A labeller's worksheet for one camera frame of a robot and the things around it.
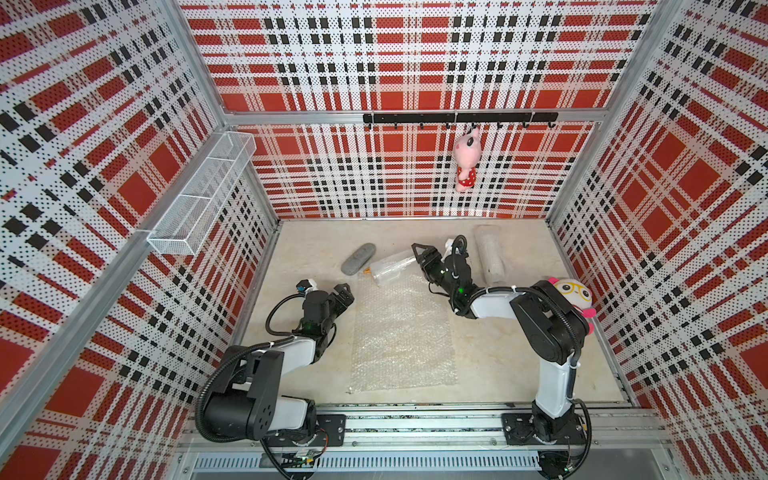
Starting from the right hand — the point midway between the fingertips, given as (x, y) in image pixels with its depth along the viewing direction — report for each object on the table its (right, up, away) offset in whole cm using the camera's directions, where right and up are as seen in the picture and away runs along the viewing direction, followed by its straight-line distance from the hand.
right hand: (414, 248), depth 91 cm
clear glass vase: (-9, -6, -3) cm, 11 cm away
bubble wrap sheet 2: (-4, -27, -1) cm, 27 cm away
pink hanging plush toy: (+16, +30, 0) cm, 34 cm away
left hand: (-22, -14, +2) cm, 26 cm away
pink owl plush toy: (+51, -15, 0) cm, 53 cm away
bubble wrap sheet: (+27, +2, +14) cm, 30 cm away
